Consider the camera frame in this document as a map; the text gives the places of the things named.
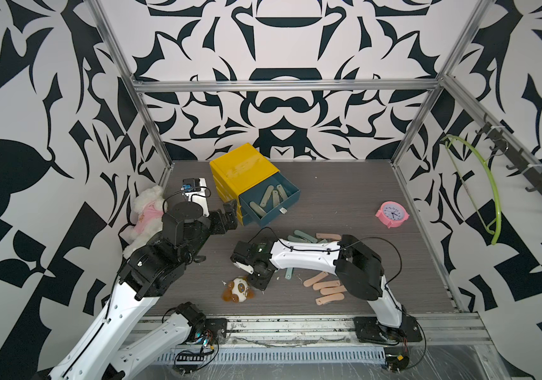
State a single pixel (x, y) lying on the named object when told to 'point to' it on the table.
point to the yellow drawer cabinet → (238, 171)
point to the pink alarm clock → (392, 214)
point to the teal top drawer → (275, 204)
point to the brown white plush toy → (238, 290)
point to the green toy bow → (496, 238)
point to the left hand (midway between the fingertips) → (217, 198)
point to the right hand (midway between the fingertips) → (257, 276)
